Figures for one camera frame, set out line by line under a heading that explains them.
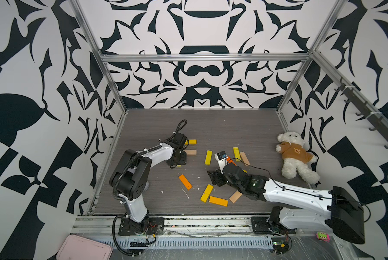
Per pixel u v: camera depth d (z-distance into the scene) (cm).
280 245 71
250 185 59
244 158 95
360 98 64
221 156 70
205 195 83
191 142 104
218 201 81
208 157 94
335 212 42
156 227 74
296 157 89
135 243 73
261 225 74
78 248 69
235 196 80
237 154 97
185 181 87
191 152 96
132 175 48
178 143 76
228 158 69
